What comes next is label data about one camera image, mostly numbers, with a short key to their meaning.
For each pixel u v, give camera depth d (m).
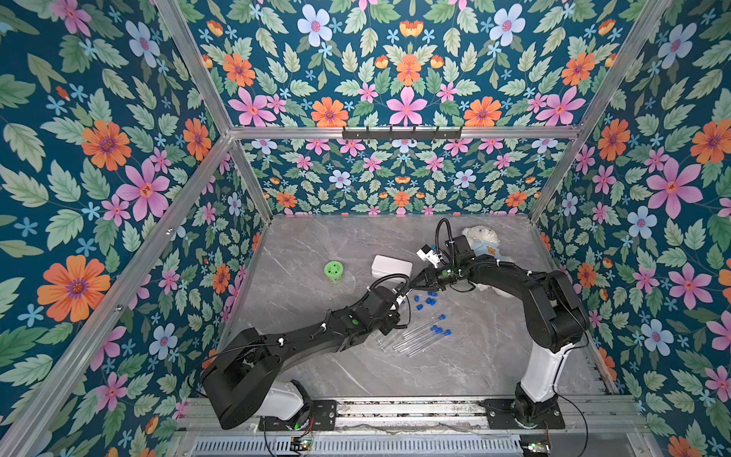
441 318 0.91
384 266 0.99
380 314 0.66
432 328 0.89
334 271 0.98
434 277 0.80
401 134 0.93
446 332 0.88
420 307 0.93
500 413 0.73
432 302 0.95
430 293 0.95
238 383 0.42
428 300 0.95
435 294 0.96
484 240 1.00
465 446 0.77
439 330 0.88
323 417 0.73
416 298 0.96
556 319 0.51
